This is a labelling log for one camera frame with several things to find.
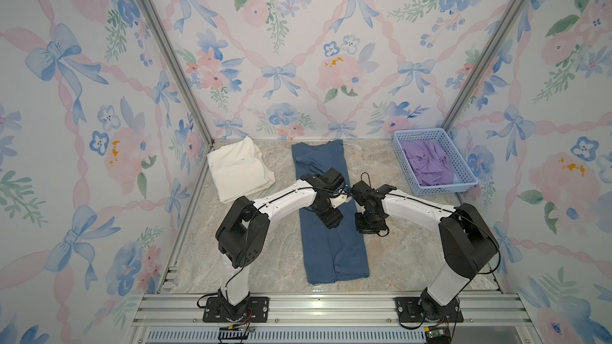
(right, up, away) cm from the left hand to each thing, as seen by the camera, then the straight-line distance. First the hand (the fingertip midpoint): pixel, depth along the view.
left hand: (334, 218), depth 87 cm
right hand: (+11, -5, +2) cm, 13 cm away
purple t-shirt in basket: (+46, +20, +22) cm, 55 cm away
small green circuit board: (+29, -32, -14) cm, 46 cm away
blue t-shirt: (-1, -12, -2) cm, 13 cm away
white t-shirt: (-41, +17, +21) cm, 49 cm away
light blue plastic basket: (+58, +14, +16) cm, 61 cm away
